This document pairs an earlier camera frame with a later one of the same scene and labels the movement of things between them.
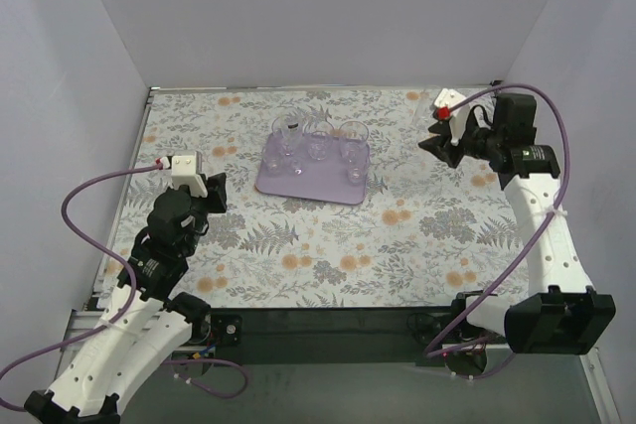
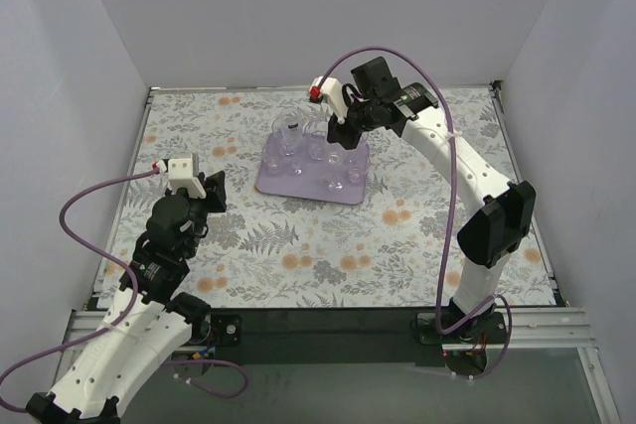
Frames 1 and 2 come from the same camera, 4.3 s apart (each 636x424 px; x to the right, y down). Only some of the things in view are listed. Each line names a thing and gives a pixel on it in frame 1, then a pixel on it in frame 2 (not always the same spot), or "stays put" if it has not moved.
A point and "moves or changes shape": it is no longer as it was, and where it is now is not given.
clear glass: [357, 167] stays put
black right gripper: [458, 147] → [345, 130]
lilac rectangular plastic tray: [314, 167] stays put
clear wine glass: [298, 163] stays put
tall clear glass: [424, 101] moves or changes shape
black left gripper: [214, 194] stays put
